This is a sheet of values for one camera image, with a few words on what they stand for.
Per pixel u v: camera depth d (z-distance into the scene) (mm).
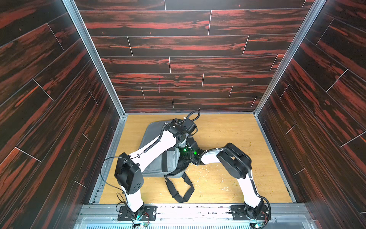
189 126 628
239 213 740
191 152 779
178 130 566
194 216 734
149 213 734
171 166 768
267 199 665
